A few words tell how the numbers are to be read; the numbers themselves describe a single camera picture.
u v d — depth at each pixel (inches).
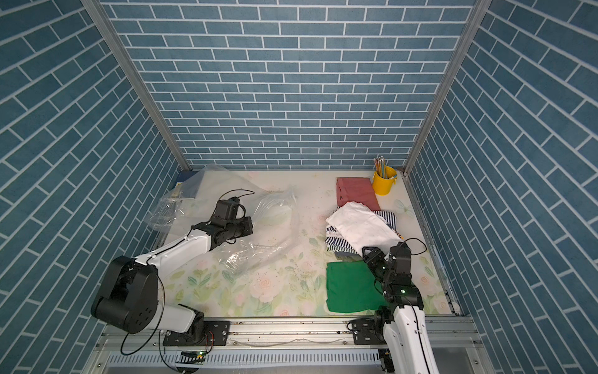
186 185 44.0
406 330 19.8
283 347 28.5
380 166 41.1
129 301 16.7
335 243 34.3
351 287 32.6
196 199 42.6
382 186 43.6
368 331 29.0
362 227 35.0
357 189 43.9
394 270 24.4
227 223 27.6
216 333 29.2
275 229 38.9
